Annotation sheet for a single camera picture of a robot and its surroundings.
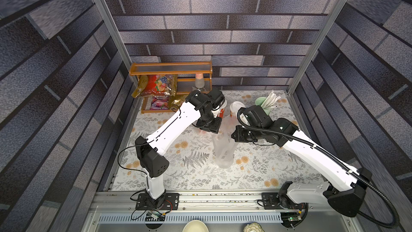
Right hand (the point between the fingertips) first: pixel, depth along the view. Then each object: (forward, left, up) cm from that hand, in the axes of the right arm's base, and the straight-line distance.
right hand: (230, 134), depth 71 cm
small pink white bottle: (+39, +17, -2) cm, 42 cm away
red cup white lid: (+21, +3, -8) cm, 23 cm away
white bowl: (-33, +15, -19) cm, 41 cm away
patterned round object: (-32, -10, -22) cm, 40 cm away
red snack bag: (+34, +43, 0) cm, 54 cm away
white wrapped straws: (+27, -26, -6) cm, 38 cm away
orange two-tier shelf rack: (+38, +24, +6) cm, 46 cm away
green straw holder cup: (+30, -21, -10) cm, 38 cm away
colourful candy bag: (+34, +45, -18) cm, 59 cm away
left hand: (+2, +6, 0) cm, 6 cm away
